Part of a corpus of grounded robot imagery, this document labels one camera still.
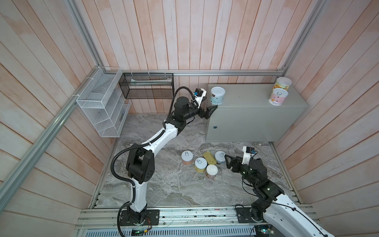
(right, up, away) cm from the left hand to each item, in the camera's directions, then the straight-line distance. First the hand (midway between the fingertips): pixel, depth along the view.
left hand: (212, 103), depth 77 cm
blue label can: (+7, -31, +13) cm, 34 cm away
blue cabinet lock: (+4, -13, +13) cm, 18 cm away
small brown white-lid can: (+1, -38, +5) cm, 38 cm away
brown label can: (-13, -31, +13) cm, 36 cm away
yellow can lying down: (+1, -32, +14) cm, 35 cm away
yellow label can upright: (-5, -35, +9) cm, 36 cm away
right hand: (+10, -29, +2) cm, 31 cm away
